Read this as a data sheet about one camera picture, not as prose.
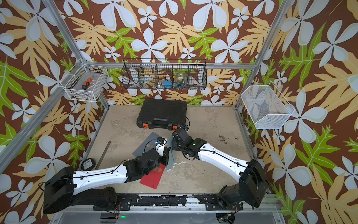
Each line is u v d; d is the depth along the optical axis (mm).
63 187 406
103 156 923
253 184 407
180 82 958
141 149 960
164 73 978
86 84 797
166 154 679
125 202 737
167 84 946
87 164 862
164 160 674
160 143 651
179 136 605
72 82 804
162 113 1073
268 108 815
